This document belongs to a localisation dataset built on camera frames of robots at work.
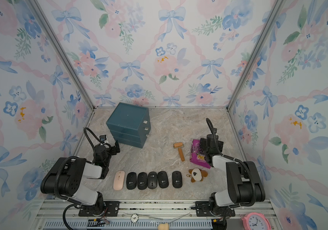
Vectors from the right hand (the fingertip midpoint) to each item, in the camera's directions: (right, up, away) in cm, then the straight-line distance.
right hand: (212, 139), depth 94 cm
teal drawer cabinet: (-51, +10, -13) cm, 53 cm away
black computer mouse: (-50, -22, -13) cm, 56 cm away
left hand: (-66, -1, -1) cm, 66 cm away
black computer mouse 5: (-24, -21, -12) cm, 34 cm away
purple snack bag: (-12, -9, -8) cm, 17 cm away
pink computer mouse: (-57, -22, -12) cm, 63 cm away
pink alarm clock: (+13, -36, -25) cm, 46 cm away
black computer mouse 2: (-44, -22, -13) cm, 51 cm away
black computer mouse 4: (-32, -21, -12) cm, 40 cm away
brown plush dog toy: (-12, -19, -11) cm, 25 cm away
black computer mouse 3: (-38, -22, -12) cm, 46 cm away
